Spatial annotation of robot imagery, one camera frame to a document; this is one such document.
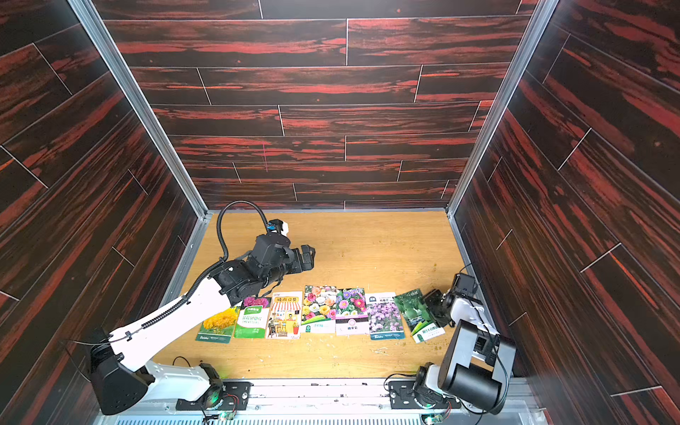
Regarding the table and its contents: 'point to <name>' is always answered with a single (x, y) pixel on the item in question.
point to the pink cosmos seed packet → (384, 316)
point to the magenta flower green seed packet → (251, 318)
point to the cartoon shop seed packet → (284, 315)
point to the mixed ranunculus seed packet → (319, 309)
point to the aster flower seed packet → (351, 312)
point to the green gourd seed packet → (413, 308)
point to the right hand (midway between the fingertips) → (431, 306)
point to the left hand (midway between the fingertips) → (306, 253)
